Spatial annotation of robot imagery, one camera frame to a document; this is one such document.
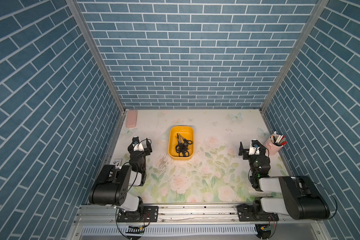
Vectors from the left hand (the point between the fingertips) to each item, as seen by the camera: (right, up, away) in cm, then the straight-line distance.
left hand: (144, 139), depth 88 cm
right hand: (+64, -2, -1) cm, 64 cm away
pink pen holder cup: (+79, -7, +3) cm, 79 cm away
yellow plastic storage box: (+26, +3, +14) cm, 30 cm away
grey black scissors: (+24, -9, +7) cm, 27 cm away
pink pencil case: (-16, +12, +23) cm, 31 cm away
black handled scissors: (+23, -4, +11) cm, 26 cm away
